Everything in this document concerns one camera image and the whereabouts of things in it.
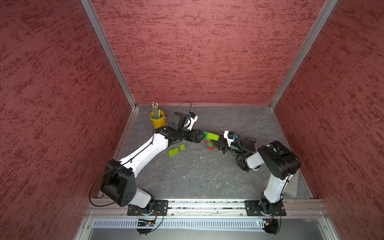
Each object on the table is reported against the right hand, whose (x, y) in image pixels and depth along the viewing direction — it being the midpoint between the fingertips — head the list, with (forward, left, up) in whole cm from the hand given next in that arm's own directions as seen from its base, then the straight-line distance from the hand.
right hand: (212, 138), depth 85 cm
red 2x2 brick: (-3, +1, -7) cm, 7 cm away
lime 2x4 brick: (-1, 0, +4) cm, 4 cm away
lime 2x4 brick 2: (-2, +25, -13) cm, 28 cm away
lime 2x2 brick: (+2, +19, -12) cm, 22 cm away
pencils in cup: (+24, +37, +2) cm, 44 cm away
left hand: (-1, +9, +4) cm, 10 cm away
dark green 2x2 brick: (-2, +2, -3) cm, 4 cm away
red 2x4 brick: (-2, +3, 0) cm, 3 cm away
